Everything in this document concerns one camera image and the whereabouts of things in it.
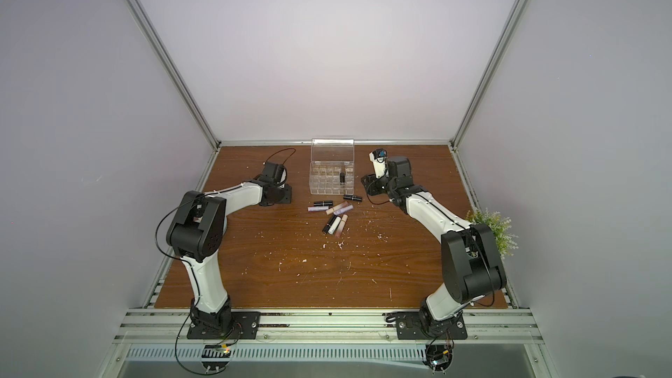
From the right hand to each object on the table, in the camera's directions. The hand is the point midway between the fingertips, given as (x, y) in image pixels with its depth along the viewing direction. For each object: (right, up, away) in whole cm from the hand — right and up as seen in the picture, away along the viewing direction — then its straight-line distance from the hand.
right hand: (370, 171), depth 89 cm
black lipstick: (-10, -3, +12) cm, 16 cm away
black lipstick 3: (-6, -11, +11) cm, 16 cm away
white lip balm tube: (-12, -19, +3) cm, 23 cm away
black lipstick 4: (-15, -19, +3) cm, 25 cm away
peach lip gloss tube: (-12, -14, +8) cm, 20 cm away
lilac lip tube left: (-20, -15, +8) cm, 26 cm away
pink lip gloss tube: (-10, -19, +3) cm, 22 cm away
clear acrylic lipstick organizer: (-15, +2, +20) cm, 25 cm away
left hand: (-31, -9, +13) cm, 35 cm away
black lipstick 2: (-16, -13, +8) cm, 22 cm away
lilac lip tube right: (-10, -15, +8) cm, 19 cm away
